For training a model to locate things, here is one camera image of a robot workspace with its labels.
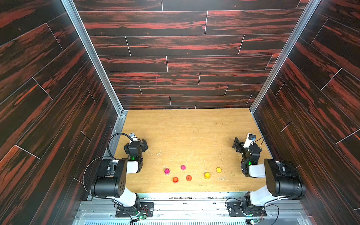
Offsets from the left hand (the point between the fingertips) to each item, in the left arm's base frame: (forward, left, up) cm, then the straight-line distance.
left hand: (137, 141), depth 95 cm
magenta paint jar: (-19, -22, -5) cm, 29 cm away
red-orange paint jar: (-24, -27, -5) cm, 37 cm away
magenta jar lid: (-16, -32, -6) cm, 36 cm away
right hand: (+1, -74, +3) cm, 74 cm away
